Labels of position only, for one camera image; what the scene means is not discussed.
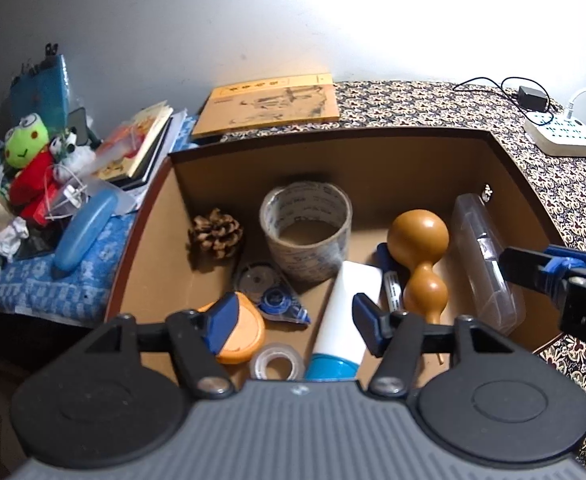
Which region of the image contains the stack of books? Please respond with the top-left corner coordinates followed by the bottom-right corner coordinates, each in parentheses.
top-left (93, 101), bottom-right (191, 191)

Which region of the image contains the brown wooden gourd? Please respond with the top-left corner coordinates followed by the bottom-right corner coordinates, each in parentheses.
top-left (386, 209), bottom-right (450, 324)

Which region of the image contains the pine cone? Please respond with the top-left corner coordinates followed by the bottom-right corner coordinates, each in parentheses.
top-left (189, 208), bottom-right (244, 260)

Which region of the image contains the crumpled white paper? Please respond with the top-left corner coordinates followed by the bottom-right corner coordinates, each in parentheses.
top-left (0, 217), bottom-right (29, 273)

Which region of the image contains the black power adapter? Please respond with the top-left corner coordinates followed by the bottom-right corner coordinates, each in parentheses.
top-left (517, 86), bottom-right (549, 113)

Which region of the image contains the blue glasses case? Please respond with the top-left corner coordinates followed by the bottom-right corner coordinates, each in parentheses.
top-left (53, 190), bottom-right (118, 276)

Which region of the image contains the patterned floral table cloth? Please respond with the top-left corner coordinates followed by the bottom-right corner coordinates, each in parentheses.
top-left (223, 81), bottom-right (586, 465)

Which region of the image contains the blue clipped folder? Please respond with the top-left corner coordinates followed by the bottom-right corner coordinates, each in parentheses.
top-left (8, 42), bottom-right (69, 132)

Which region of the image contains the blue marker pen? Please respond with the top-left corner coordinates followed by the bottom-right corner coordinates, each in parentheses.
top-left (375, 243), bottom-right (404, 312)

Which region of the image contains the white blue cream tube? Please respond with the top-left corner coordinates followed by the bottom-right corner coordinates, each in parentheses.
top-left (304, 261), bottom-right (382, 382)

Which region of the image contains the white power strip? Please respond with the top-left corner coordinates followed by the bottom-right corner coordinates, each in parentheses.
top-left (523, 117), bottom-right (586, 157)

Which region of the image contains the green frog plush toy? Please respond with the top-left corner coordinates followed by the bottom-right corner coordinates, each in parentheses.
top-left (4, 113), bottom-right (58, 226)

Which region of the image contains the orange tape measure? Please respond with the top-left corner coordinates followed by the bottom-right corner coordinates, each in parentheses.
top-left (197, 292), bottom-right (266, 365)

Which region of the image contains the white panda toy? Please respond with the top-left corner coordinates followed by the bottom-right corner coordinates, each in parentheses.
top-left (49, 127), bottom-right (95, 184)

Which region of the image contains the blue correction tape dispenser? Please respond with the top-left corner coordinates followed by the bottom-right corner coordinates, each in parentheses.
top-left (233, 261), bottom-right (311, 326)

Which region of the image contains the blue checkered cloth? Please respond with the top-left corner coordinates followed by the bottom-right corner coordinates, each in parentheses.
top-left (0, 211), bottom-right (138, 326)

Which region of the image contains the clear plastic case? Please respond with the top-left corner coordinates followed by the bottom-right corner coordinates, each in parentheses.
top-left (450, 193), bottom-right (526, 335)

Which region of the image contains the small clear tape roll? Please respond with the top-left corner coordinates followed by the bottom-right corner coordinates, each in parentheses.
top-left (250, 344), bottom-right (305, 380)

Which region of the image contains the yellow calligraphy book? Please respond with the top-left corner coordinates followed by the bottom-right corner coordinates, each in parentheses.
top-left (192, 73), bottom-right (340, 138)

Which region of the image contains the brown cardboard box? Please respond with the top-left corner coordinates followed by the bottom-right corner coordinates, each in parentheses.
top-left (103, 127), bottom-right (570, 386)

